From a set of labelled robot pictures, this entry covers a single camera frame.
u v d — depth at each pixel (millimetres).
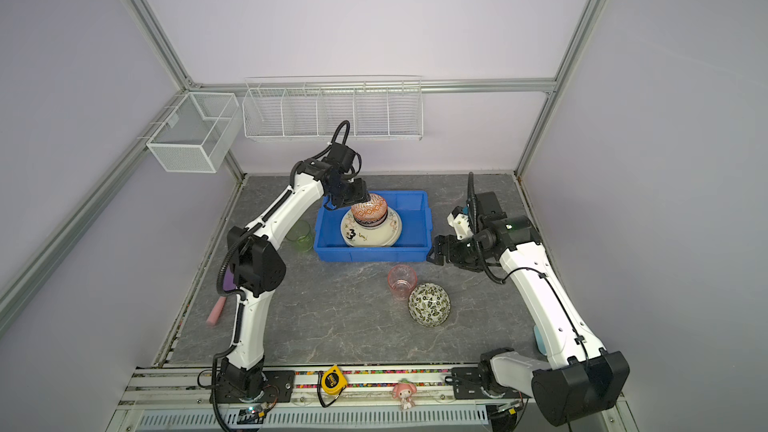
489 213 569
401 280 910
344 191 790
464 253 625
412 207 1117
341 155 749
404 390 708
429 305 845
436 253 657
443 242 653
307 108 983
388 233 992
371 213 992
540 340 791
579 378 367
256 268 561
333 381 733
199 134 997
